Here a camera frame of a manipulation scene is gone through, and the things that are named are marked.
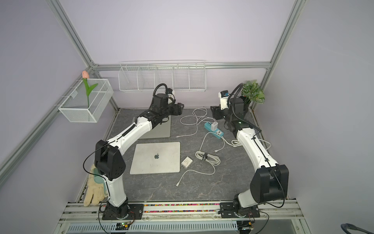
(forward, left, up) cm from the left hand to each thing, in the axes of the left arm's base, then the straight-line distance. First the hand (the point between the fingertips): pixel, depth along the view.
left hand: (181, 105), depth 86 cm
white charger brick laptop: (-3, -22, -19) cm, 29 cm away
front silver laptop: (-21, +18, -25) cm, 37 cm away
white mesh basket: (-1, +58, +4) cm, 58 cm away
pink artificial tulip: (+10, +54, +7) cm, 55 cm away
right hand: (-4, -20, +3) cm, 21 cm away
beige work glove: (-37, +50, -26) cm, 67 cm away
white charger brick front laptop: (-25, -1, -24) cm, 35 cm away
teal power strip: (+2, -19, -25) cm, 31 cm away
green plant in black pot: (+8, -46, +1) cm, 46 cm away
